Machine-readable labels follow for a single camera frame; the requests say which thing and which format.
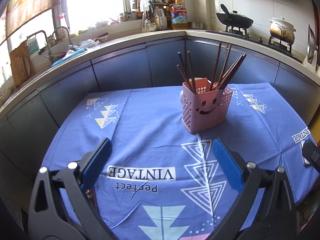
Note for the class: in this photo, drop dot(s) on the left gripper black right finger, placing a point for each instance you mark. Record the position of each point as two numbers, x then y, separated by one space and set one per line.
276 216

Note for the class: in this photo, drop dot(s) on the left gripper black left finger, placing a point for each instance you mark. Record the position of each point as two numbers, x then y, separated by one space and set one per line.
48 217

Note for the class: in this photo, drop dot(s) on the brown wooden chopstick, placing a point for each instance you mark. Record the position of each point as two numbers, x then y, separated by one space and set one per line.
215 66
231 71
229 75
191 72
182 61
224 65
184 75

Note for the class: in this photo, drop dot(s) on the pink plastic utensil holder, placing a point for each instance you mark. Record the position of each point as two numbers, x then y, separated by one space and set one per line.
204 109

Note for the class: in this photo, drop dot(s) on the blue grey kitchen cabinets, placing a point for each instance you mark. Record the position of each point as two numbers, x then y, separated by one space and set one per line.
36 110

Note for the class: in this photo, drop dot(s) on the steel wok lid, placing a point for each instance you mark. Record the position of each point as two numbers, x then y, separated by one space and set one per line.
311 46

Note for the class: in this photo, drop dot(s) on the black gas stove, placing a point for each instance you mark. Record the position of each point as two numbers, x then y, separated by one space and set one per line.
271 43

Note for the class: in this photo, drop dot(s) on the blue patterned tablecloth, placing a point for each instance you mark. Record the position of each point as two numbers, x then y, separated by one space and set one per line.
162 182

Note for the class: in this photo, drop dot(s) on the white ceramic clay pot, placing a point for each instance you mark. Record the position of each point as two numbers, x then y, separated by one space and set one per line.
282 30

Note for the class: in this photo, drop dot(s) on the black wok with lid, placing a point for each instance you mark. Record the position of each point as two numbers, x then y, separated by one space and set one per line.
233 19

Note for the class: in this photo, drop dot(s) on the wooden cutting board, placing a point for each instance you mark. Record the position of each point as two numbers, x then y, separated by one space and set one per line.
21 64

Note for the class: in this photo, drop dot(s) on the blue plastic basin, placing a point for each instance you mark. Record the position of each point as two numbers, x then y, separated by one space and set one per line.
70 55

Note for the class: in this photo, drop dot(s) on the yellow cooking oil bottle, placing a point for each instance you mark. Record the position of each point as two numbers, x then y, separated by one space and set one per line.
178 13

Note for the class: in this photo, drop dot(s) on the white plastic jug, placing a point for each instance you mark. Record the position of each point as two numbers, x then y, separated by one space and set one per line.
160 15

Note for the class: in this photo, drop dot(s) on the spice rack with packets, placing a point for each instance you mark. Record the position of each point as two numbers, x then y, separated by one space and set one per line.
147 10

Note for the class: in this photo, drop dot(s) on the patterned roller blind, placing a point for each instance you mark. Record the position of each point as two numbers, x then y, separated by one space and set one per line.
19 12

